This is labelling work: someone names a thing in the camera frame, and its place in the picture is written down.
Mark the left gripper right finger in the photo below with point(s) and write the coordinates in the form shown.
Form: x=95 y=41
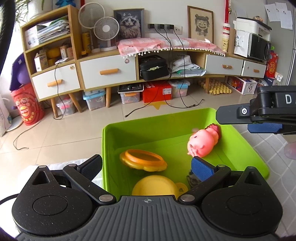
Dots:
x=210 y=177

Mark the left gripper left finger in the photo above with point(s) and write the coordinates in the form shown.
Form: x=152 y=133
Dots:
x=81 y=177

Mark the pink pig toy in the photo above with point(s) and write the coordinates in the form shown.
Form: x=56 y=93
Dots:
x=202 y=142

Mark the grey checked cloth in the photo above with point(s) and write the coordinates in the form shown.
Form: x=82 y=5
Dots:
x=17 y=164

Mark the green plastic biscuit box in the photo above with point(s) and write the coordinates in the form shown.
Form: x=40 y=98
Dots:
x=167 y=135

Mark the yellow round toy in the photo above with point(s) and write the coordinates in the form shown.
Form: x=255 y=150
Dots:
x=157 y=185

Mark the black microwave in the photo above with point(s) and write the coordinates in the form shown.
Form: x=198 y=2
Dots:
x=258 y=48

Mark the orange yellow plate toy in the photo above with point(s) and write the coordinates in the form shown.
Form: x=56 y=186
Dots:
x=143 y=160

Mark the yellow egg tray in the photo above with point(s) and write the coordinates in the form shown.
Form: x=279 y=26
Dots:
x=216 y=87

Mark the clear storage bin blue lid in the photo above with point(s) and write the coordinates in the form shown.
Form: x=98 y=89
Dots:
x=95 y=98

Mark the white printer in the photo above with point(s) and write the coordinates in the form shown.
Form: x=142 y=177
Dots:
x=254 y=26

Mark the red cardboard box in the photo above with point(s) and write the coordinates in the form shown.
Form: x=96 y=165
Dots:
x=155 y=91

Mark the wooden TV cabinet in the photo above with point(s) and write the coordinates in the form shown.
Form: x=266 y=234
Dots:
x=109 y=69

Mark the black case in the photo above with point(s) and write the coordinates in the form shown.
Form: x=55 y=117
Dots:
x=153 y=67

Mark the pink lace cloth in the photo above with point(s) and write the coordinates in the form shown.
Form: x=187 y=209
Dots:
x=140 y=46

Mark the white desk fan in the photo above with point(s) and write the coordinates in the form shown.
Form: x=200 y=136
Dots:
x=106 y=29

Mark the potted green plant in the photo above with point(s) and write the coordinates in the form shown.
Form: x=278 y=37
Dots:
x=27 y=9

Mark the cartoon girl picture frame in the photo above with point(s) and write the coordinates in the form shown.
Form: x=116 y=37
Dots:
x=200 y=24

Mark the cat picture frame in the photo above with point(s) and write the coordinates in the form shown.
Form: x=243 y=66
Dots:
x=131 y=23

